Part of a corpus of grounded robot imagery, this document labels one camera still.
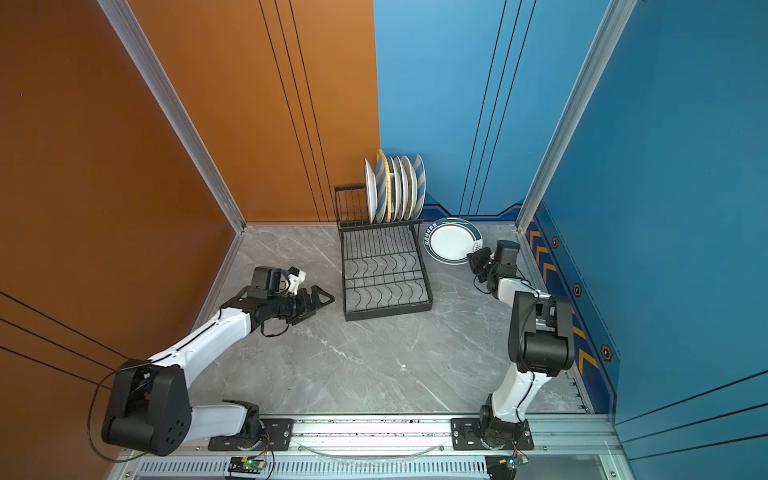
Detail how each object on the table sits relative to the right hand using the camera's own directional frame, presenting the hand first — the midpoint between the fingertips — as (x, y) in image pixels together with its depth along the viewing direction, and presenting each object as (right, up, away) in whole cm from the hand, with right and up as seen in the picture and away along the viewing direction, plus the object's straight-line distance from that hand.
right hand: (465, 252), depth 97 cm
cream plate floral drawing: (-18, +18, -14) cm, 29 cm away
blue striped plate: (-27, +18, -9) cm, 34 cm away
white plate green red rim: (-4, +4, +4) cm, 7 cm away
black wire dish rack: (-26, -6, +8) cm, 28 cm away
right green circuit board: (+5, -50, -27) cm, 57 cm away
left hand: (-43, -14, -12) cm, 47 cm away
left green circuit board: (-59, -51, -26) cm, 82 cm away
